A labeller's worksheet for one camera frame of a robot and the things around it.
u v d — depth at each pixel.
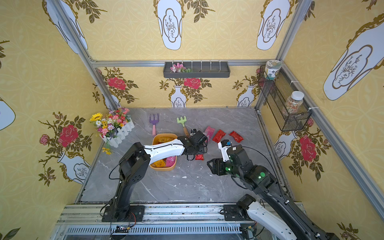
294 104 0.65
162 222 0.72
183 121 1.13
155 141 0.95
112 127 0.89
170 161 0.89
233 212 0.73
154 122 1.14
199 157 0.92
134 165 0.52
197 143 0.72
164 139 0.95
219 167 0.61
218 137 1.00
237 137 1.00
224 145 0.63
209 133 1.03
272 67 0.85
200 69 0.92
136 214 0.73
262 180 0.46
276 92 0.98
